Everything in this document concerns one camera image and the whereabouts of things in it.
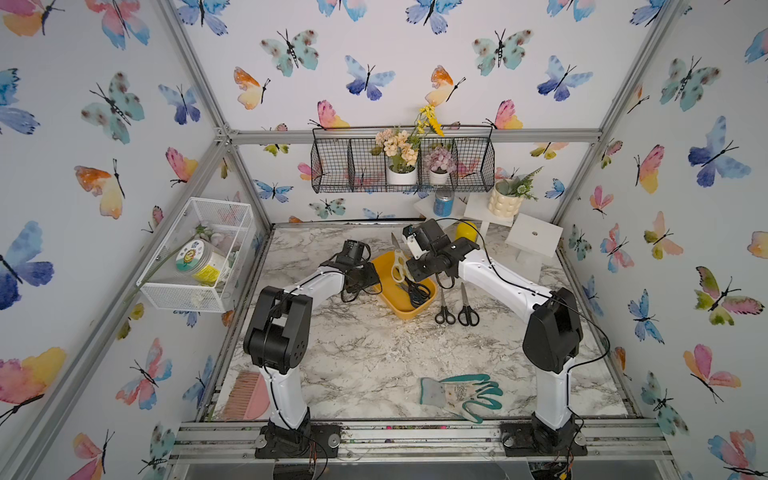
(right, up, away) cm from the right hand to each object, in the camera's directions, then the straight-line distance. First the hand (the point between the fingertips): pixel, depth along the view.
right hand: (417, 261), depth 89 cm
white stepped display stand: (+36, +8, +8) cm, 38 cm away
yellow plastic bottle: (+18, +11, +15) cm, 26 cm away
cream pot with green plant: (+26, +18, -2) cm, 31 cm away
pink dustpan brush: (-45, -35, -10) cm, 58 cm away
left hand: (-12, -4, +9) cm, 16 cm away
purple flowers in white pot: (+7, +29, 0) cm, 30 cm away
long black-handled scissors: (+16, -18, +7) cm, 25 cm away
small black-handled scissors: (+10, -17, +7) cm, 21 cm away
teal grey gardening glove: (+10, -35, -8) cm, 37 cm away
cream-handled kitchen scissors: (-5, -3, -2) cm, 6 cm away
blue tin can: (+10, +19, +9) cm, 23 cm away
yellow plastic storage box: (-6, -12, +10) cm, 17 cm away
